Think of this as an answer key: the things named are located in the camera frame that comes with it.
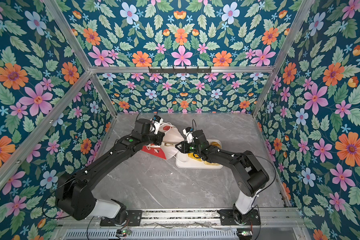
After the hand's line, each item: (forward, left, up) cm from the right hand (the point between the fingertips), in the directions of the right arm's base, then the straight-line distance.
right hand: (177, 144), depth 87 cm
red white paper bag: (+3, +6, -8) cm, 11 cm away
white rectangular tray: (-7, -11, -11) cm, 18 cm away
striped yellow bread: (-2, -9, -9) cm, 13 cm away
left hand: (+2, +5, +11) cm, 12 cm away
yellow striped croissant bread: (+8, -25, -11) cm, 29 cm away
